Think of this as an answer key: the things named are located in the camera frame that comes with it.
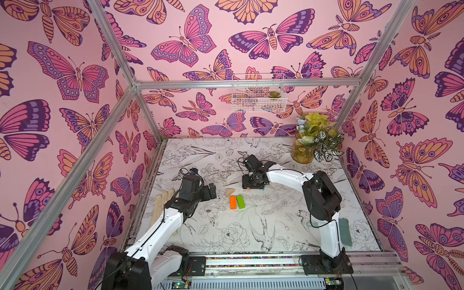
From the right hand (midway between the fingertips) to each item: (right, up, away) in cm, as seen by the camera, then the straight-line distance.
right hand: (247, 183), depth 96 cm
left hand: (-19, 0, -10) cm, 22 cm away
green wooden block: (-4, -9, -4) cm, 11 cm away
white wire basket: (+6, +47, +9) cm, 49 cm away
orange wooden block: (-7, -9, -6) cm, 13 cm away
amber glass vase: (+30, +16, +6) cm, 35 cm away
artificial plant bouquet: (+36, +28, -2) cm, 45 cm away
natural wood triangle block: (-9, -4, -2) cm, 10 cm away
